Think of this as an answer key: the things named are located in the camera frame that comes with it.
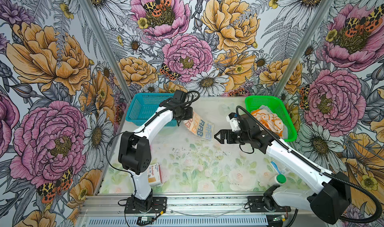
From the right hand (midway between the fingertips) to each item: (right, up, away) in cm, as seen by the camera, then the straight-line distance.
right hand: (222, 141), depth 78 cm
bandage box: (-35, -18, +2) cm, 40 cm away
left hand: (-17, +10, +12) cm, 23 cm away
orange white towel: (+36, +9, +21) cm, 43 cm away
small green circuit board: (-37, -35, -7) cm, 52 cm away
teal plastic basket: (-53, +19, +37) cm, 68 cm away
